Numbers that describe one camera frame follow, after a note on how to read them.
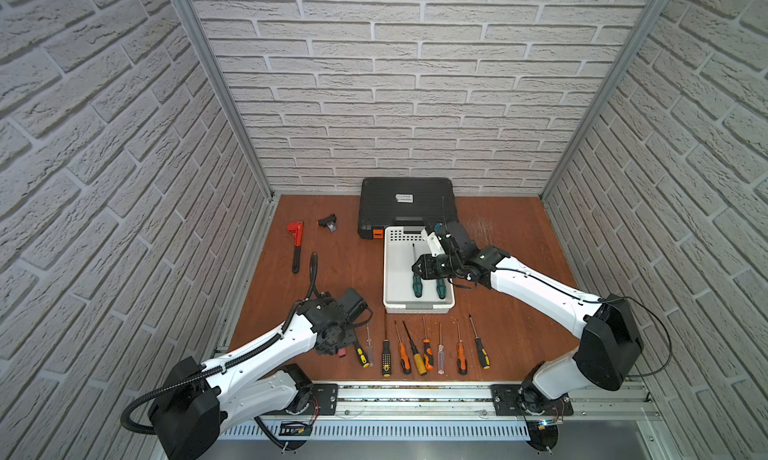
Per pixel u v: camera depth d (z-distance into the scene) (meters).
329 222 1.09
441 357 0.79
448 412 0.73
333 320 0.57
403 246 1.03
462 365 0.78
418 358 0.79
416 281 0.93
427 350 0.81
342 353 0.76
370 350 0.81
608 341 0.42
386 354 0.81
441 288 0.92
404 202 1.10
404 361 0.78
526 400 0.66
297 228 1.07
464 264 0.62
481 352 0.81
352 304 0.63
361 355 0.79
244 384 0.44
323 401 0.74
